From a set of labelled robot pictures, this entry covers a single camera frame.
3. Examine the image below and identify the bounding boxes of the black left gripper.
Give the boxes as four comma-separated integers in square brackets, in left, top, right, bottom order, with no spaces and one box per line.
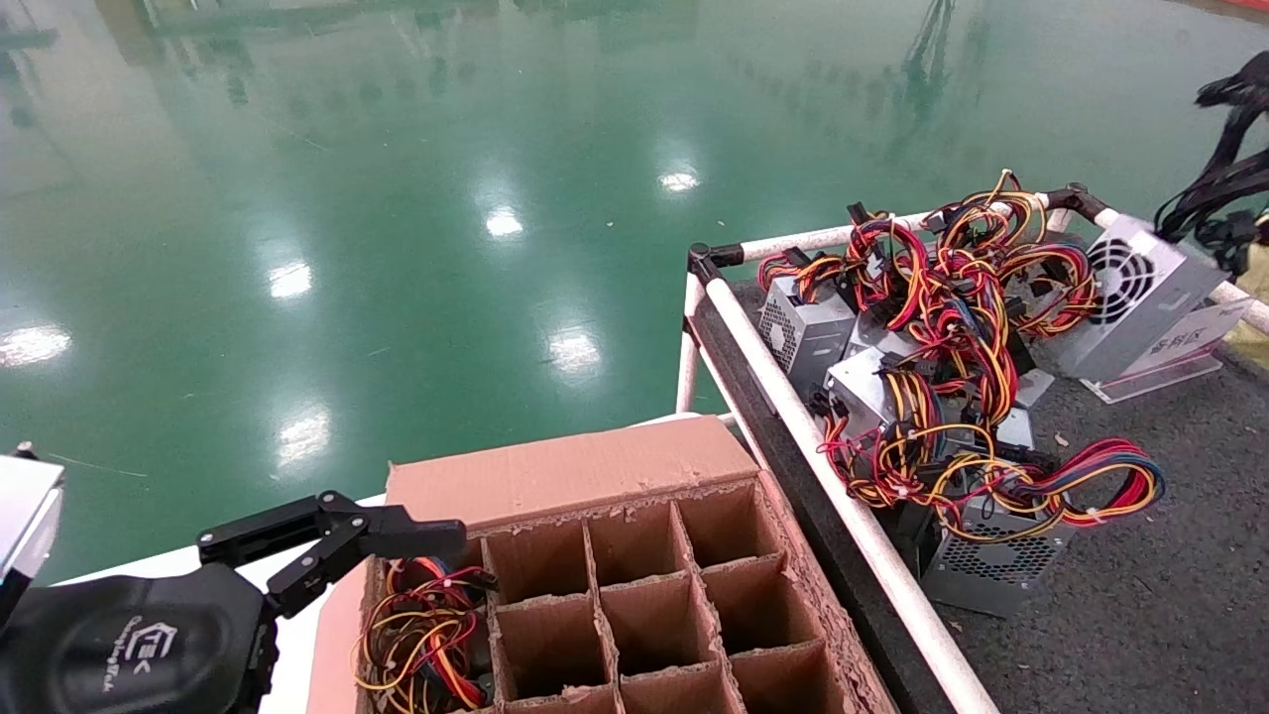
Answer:
[0,563,281,714]

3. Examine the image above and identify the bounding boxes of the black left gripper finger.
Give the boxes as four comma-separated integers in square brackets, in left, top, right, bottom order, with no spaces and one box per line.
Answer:
[196,491,468,619]

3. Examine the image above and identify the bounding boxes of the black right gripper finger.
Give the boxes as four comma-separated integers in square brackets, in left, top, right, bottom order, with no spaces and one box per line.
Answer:
[1195,50,1269,112]

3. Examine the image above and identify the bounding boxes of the silver power supply black cables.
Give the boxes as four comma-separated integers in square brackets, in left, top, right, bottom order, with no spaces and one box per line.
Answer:
[1059,99,1269,386]

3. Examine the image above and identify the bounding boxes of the brown cardboard box with dividers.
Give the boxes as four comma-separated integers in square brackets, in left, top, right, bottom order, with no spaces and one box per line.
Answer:
[307,415,898,714]

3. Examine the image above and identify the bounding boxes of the person in yellow jacket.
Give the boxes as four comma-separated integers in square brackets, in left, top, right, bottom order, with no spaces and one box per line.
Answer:
[1227,208,1269,370]

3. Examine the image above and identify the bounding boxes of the clear acrylic sign holder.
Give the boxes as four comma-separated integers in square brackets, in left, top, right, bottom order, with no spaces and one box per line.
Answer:
[1086,297,1252,406]

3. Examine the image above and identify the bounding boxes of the silver power supply vented side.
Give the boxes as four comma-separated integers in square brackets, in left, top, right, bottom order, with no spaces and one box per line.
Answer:
[756,213,933,400]

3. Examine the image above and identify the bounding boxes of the power supply wires in box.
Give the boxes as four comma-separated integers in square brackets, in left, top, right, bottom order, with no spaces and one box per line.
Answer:
[352,555,499,714]

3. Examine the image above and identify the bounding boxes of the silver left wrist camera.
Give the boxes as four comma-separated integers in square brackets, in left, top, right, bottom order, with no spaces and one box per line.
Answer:
[0,441,66,608]

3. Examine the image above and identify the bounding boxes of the colourful cable bundle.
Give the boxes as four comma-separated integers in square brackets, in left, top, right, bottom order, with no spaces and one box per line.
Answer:
[932,169,1101,338]

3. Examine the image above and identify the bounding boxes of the silver power supply colourful wires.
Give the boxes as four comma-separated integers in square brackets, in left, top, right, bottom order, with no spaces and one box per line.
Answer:
[821,297,1022,467]
[994,369,1057,449]

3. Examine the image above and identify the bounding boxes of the white pipe table frame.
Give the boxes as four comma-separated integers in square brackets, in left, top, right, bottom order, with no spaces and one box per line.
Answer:
[677,183,1269,714]

